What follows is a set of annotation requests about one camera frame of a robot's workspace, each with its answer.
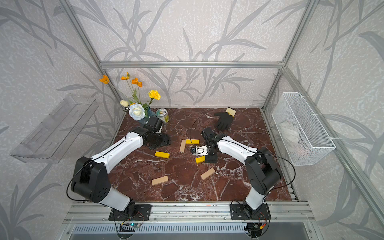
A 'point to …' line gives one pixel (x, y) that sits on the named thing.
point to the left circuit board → (133, 225)
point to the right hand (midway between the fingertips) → (208, 151)
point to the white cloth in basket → (290, 135)
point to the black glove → (225, 120)
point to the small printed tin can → (162, 114)
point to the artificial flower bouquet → (137, 109)
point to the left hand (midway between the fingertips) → (167, 142)
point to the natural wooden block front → (159, 180)
